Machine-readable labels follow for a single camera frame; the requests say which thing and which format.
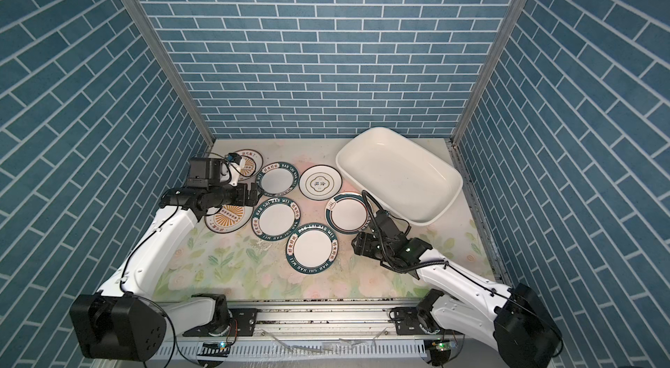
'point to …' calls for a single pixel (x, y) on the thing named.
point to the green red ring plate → (347, 213)
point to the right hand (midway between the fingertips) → (360, 246)
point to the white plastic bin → (403, 176)
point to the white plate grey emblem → (320, 182)
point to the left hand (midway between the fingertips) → (256, 188)
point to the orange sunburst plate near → (229, 218)
